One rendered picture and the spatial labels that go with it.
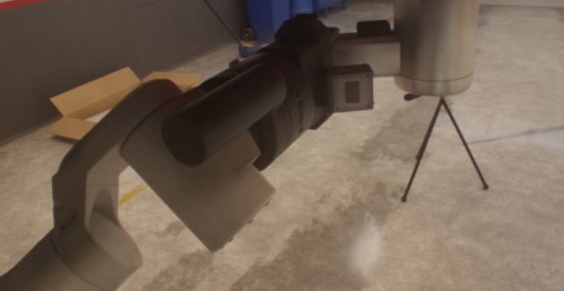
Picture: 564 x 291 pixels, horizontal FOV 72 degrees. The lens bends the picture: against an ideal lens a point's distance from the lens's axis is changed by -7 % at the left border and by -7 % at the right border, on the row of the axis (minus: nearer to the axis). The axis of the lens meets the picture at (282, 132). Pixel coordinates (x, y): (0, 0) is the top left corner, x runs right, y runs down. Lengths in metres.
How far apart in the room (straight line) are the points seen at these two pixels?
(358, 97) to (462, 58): 0.13
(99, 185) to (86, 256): 0.05
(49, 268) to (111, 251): 0.04
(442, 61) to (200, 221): 0.31
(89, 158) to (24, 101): 4.09
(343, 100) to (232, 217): 0.19
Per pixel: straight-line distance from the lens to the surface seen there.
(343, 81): 0.41
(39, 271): 0.32
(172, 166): 0.28
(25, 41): 4.37
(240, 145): 0.29
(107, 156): 0.30
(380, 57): 0.48
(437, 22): 0.46
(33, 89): 4.41
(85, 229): 0.30
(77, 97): 4.32
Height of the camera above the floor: 1.37
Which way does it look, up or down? 25 degrees down
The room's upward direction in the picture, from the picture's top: 6 degrees counter-clockwise
